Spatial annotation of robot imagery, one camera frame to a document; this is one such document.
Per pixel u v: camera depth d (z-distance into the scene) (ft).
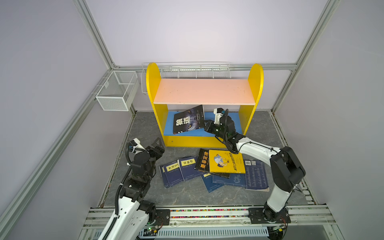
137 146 2.06
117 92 3.09
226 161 2.92
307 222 2.41
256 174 2.85
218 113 2.58
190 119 2.96
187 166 2.84
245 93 2.42
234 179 2.77
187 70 3.08
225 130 2.20
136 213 2.04
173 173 2.81
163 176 2.78
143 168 1.71
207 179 2.80
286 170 1.56
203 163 2.91
